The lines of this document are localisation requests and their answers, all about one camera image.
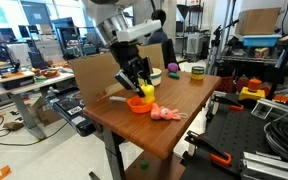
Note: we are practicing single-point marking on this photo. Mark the metal storage shelf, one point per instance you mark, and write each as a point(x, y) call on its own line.
point(250, 58)

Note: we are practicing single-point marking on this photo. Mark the brown cardboard box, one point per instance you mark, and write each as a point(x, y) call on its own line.
point(258, 20)

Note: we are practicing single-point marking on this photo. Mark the red bowl with toys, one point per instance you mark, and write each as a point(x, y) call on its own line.
point(50, 73)

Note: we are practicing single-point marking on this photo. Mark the white bowl with green rim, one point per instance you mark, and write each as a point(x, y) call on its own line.
point(156, 76)

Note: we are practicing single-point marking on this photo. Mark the orange toy pot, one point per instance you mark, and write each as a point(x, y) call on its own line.
point(139, 106)

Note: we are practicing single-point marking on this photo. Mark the purple toy ball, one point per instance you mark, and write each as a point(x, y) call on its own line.
point(173, 67)

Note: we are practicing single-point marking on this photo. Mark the pink plush bunny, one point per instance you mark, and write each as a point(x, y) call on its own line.
point(164, 112)

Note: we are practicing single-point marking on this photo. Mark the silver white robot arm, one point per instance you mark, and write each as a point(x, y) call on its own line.
point(109, 18)

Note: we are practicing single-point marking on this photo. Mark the white standing desk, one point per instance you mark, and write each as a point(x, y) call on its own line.
point(20, 96)

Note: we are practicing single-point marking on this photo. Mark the black office chair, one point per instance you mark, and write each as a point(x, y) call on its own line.
point(169, 53)

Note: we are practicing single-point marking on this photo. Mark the black base unit with label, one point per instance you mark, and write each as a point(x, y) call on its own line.
point(70, 110)

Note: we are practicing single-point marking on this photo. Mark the small cardboard box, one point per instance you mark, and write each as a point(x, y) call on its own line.
point(47, 111)

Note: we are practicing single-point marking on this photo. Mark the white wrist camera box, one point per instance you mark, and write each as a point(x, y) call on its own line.
point(139, 30)

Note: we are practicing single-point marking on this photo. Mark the blue plastic bin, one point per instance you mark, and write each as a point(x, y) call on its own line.
point(261, 40)

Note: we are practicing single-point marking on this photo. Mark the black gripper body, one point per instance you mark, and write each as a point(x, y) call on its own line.
point(130, 58)

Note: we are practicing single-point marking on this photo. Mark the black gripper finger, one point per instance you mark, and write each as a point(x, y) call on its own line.
point(127, 81)
point(147, 77)

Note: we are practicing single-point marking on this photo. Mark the person in dark clothes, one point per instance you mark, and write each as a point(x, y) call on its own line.
point(158, 28)

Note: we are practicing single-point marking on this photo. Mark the yellow toy pepper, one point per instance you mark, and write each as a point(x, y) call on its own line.
point(148, 93)

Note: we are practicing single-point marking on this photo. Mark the brown cardboard board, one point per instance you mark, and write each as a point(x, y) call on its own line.
point(90, 75)

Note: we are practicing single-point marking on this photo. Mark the aluminium extrusion bars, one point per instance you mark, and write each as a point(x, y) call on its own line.
point(272, 166)

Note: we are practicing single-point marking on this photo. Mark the teal toy vegetable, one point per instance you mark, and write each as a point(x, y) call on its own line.
point(174, 75)

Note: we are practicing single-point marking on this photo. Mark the small green ball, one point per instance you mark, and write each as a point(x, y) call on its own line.
point(144, 164)

